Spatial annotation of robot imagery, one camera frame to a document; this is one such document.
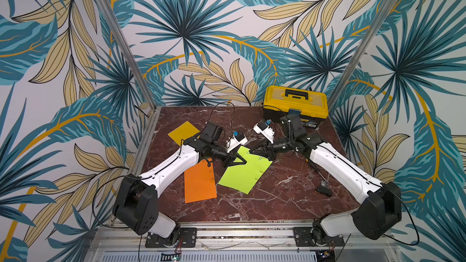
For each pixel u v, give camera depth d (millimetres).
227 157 673
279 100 1003
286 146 642
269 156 651
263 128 654
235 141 677
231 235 750
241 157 722
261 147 679
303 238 732
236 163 728
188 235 748
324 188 861
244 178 761
